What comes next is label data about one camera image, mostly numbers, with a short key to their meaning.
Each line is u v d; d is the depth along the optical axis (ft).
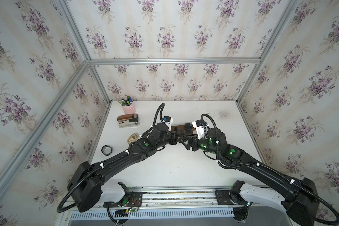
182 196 2.46
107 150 2.99
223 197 2.39
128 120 3.32
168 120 2.26
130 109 3.41
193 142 2.06
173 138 2.21
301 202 1.24
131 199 2.36
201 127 2.12
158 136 1.94
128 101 3.39
